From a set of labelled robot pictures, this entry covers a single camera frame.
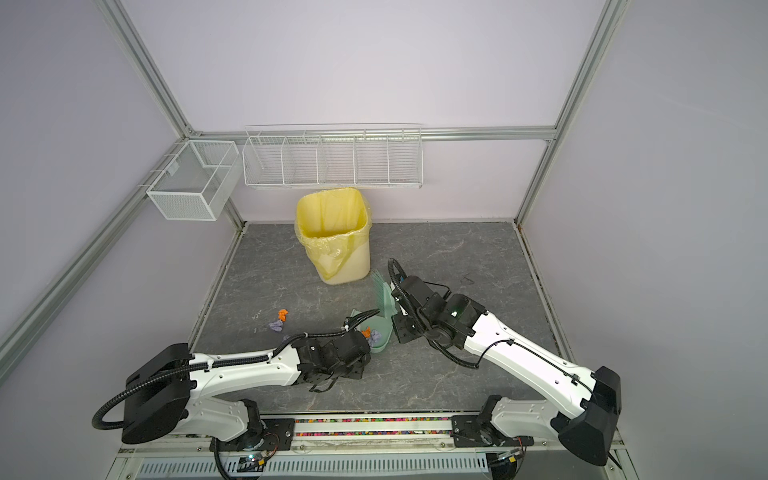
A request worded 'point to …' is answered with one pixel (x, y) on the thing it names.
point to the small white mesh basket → (201, 183)
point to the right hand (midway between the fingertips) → (400, 323)
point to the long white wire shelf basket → (334, 156)
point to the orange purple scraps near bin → (373, 336)
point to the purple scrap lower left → (285, 337)
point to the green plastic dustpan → (378, 328)
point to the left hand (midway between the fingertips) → (360, 366)
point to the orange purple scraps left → (278, 325)
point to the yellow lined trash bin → (334, 226)
